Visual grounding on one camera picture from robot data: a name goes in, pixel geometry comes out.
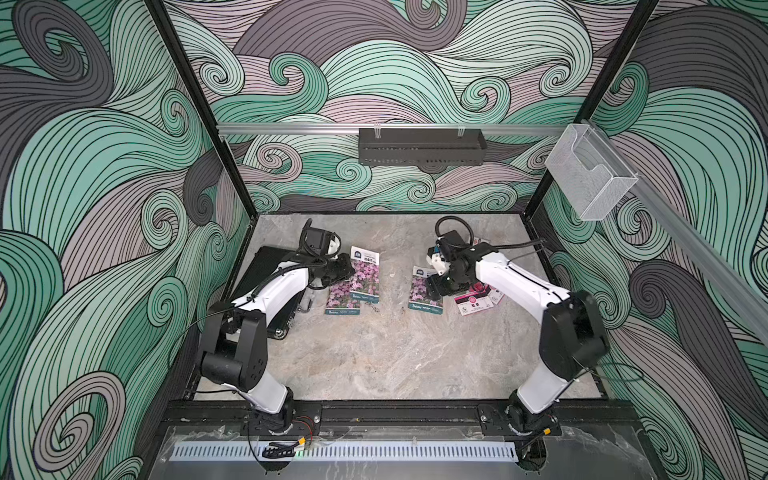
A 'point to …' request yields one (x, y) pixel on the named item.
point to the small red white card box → (478, 240)
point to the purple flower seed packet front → (338, 300)
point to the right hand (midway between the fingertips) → (435, 292)
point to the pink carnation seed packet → (473, 302)
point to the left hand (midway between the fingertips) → (356, 267)
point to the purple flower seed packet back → (419, 297)
